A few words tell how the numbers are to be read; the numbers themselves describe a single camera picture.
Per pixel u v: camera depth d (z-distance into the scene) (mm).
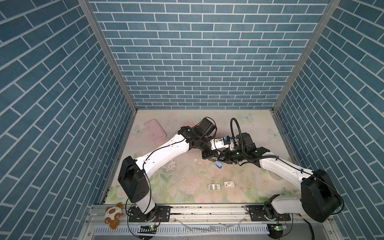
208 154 662
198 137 554
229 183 824
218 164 870
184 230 702
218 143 643
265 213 680
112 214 735
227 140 641
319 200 419
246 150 665
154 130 1077
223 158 750
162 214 736
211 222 722
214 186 828
